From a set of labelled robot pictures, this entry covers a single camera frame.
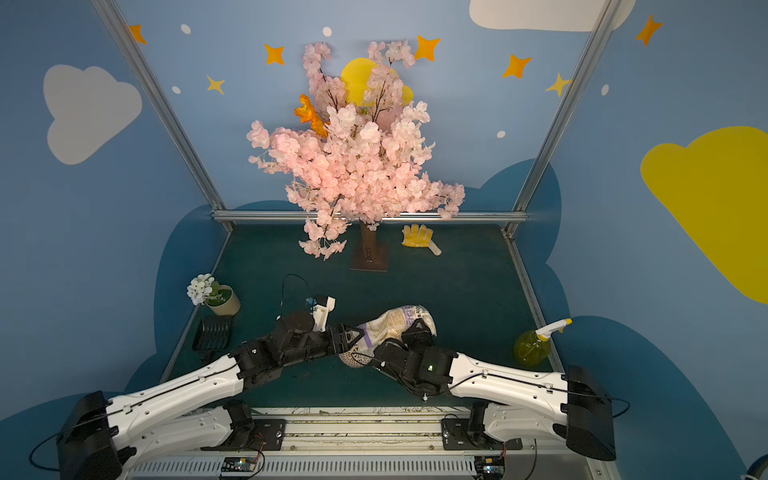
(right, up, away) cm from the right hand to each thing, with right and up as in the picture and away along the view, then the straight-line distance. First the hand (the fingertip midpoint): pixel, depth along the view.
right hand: (428, 318), depth 76 cm
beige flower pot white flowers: (-64, +3, +16) cm, 66 cm away
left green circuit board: (-47, -35, -5) cm, 58 cm away
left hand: (-17, -3, -3) cm, 18 cm away
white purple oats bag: (-10, -1, -3) cm, 10 cm away
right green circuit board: (+15, -36, -5) cm, 39 cm away
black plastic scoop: (-65, -9, +15) cm, 67 cm away
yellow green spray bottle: (+29, -9, +4) cm, 31 cm away
